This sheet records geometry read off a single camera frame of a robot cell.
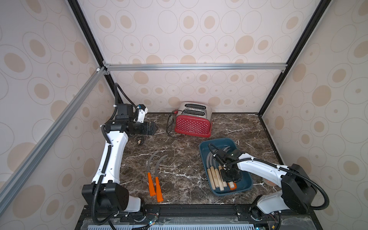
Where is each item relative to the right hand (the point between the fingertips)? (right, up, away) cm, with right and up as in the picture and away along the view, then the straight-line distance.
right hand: (231, 179), depth 83 cm
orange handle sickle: (+1, -3, -3) cm, 4 cm away
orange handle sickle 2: (-45, -6, -3) cm, 46 cm away
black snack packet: (-59, +21, +18) cm, 65 cm away
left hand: (-44, +32, -6) cm, 54 cm away
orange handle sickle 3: (-41, -8, -5) cm, 42 cm away
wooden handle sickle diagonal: (-6, -3, -2) cm, 7 cm away
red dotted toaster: (-21, +36, +11) cm, 43 cm away
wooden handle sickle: (-12, +2, +3) cm, 13 cm away
